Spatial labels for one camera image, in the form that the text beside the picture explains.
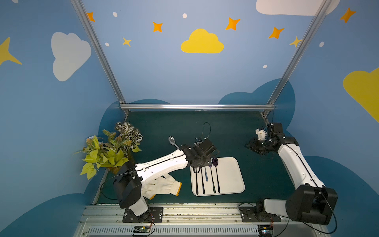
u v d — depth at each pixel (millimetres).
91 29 756
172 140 1017
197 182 844
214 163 925
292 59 905
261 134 771
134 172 439
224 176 888
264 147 688
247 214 744
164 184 838
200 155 584
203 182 843
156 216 735
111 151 704
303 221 430
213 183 844
